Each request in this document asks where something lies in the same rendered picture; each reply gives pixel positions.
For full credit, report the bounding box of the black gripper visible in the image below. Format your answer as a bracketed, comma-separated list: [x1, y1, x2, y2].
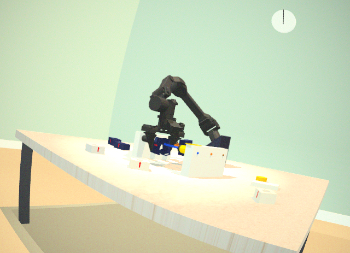
[141, 113, 185, 151]

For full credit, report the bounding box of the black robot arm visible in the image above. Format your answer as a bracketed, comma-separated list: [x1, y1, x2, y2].
[149, 75, 220, 141]

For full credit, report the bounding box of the yellow cylinder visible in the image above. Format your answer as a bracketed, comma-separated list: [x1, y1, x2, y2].
[256, 176, 267, 182]

